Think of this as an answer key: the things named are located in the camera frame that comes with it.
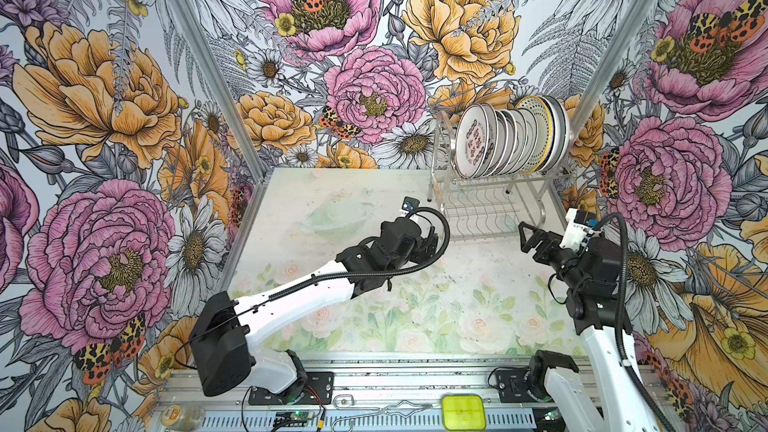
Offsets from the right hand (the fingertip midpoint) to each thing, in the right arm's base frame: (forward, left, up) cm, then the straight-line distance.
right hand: (530, 237), depth 75 cm
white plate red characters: (+24, +12, +11) cm, 29 cm away
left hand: (+1, +28, -2) cm, 28 cm away
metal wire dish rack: (+24, +2, -18) cm, 31 cm away
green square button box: (-33, +19, -21) cm, 44 cm away
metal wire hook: (-32, +33, -23) cm, 51 cm away
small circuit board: (-33, +59, -23) cm, 71 cm away
